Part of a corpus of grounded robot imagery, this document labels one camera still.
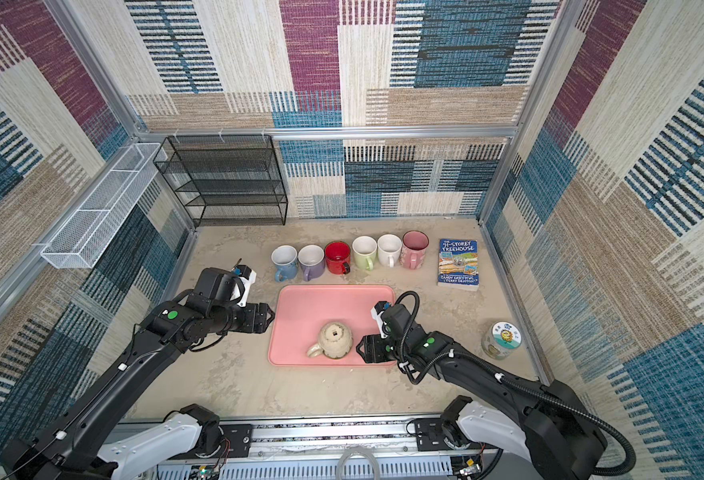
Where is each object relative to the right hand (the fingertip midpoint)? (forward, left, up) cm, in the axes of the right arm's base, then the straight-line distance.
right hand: (369, 352), depth 82 cm
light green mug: (+35, -1, 0) cm, 35 cm away
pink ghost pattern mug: (+31, -16, +5) cm, 35 cm away
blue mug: (+31, +26, +3) cm, 41 cm away
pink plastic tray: (+15, +20, -3) cm, 25 cm away
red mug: (+32, +9, +2) cm, 34 cm away
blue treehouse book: (+31, -32, -4) cm, 45 cm away
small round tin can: (+1, -35, +2) cm, 35 cm away
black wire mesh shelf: (+61, +49, +12) cm, 79 cm away
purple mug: (+33, +18, -2) cm, 38 cm away
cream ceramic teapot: (+2, +9, +3) cm, 10 cm away
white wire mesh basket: (+30, +67, +28) cm, 79 cm away
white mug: (+33, -8, +3) cm, 34 cm away
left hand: (+7, +26, +13) cm, 30 cm away
